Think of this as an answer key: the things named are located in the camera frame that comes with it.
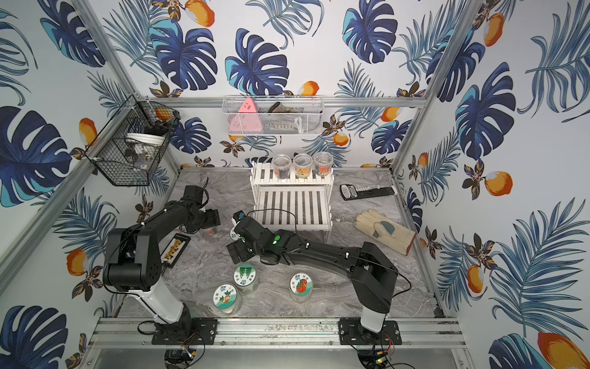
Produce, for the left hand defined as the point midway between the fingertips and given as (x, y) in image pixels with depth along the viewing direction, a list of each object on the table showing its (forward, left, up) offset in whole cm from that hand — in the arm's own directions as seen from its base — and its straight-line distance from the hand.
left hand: (208, 219), depth 95 cm
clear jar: (+8, -38, +27) cm, 47 cm away
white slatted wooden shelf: (+6, -35, +7) cm, 36 cm away
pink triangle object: (+28, -15, +29) cm, 43 cm away
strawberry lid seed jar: (-25, -40, +2) cm, 47 cm away
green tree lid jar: (-24, -21, +2) cm, 32 cm away
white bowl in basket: (+12, +17, +30) cm, 37 cm away
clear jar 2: (+9, -45, +27) cm, 53 cm away
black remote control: (+24, -61, -4) cm, 65 cm away
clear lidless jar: (+7, -31, +27) cm, 42 cm away
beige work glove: (+2, -75, -4) cm, 75 cm away
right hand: (-14, -18, +9) cm, 25 cm away
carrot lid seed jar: (-31, -16, +2) cm, 35 cm away
